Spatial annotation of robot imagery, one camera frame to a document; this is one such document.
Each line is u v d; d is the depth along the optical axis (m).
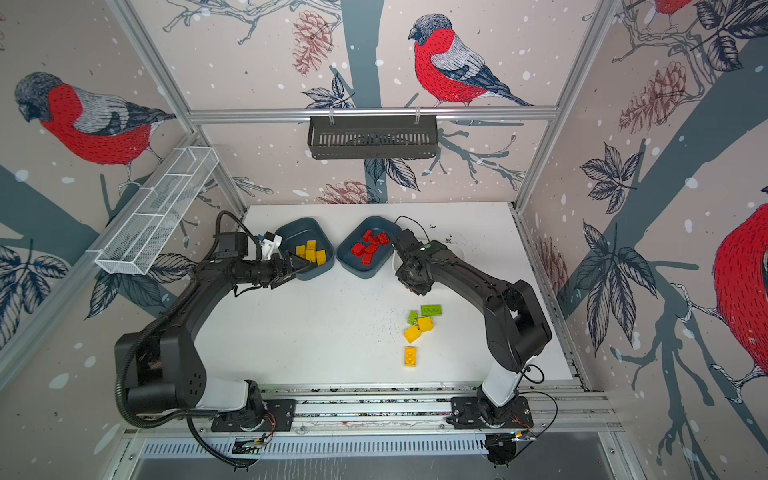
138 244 0.71
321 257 1.04
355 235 1.08
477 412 0.73
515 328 0.46
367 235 1.10
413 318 0.89
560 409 0.76
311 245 1.07
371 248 1.06
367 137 1.07
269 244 0.81
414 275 0.72
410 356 0.83
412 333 0.86
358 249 1.04
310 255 1.03
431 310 0.92
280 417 0.73
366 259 1.04
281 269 0.74
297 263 0.78
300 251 1.06
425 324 0.87
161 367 0.42
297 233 1.11
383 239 1.10
